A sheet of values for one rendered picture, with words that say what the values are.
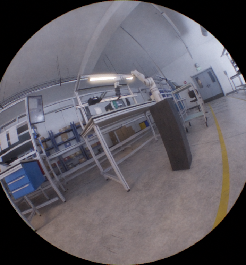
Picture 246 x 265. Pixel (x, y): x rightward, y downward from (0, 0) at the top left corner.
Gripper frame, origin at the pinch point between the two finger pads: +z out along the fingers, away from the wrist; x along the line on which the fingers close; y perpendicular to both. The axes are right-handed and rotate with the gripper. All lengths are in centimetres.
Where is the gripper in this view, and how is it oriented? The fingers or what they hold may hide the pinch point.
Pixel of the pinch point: (119, 97)
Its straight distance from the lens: 135.3
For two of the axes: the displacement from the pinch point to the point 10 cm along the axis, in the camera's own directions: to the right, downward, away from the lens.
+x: -8.6, 0.5, -5.0
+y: -4.8, 1.9, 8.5
